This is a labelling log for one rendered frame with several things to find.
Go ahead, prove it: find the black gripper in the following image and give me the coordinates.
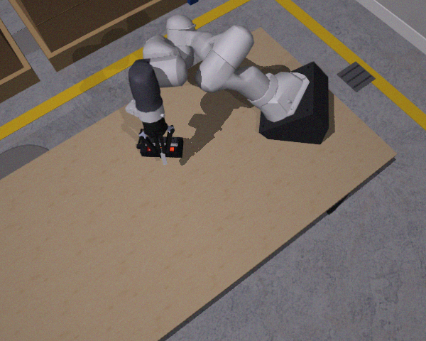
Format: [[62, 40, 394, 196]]
[[139, 118, 175, 165]]

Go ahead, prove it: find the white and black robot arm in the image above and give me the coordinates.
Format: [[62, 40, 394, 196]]
[[125, 14, 310, 123]]

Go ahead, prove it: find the black power strip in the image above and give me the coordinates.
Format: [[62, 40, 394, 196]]
[[136, 136, 183, 158]]

